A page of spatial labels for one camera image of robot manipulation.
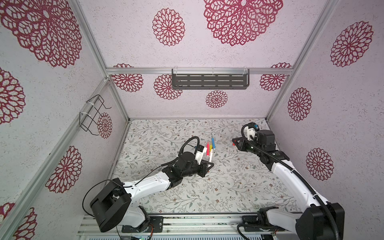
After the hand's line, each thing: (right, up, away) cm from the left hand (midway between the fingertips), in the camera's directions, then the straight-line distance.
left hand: (212, 166), depth 78 cm
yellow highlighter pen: (+3, +8, +25) cm, 27 cm away
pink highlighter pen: (0, +6, +25) cm, 26 cm away
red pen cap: (+12, +12, +2) cm, 17 cm away
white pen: (-1, +6, -3) cm, 7 cm away
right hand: (+12, +15, +2) cm, 20 cm away
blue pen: (+5, +10, +28) cm, 31 cm away
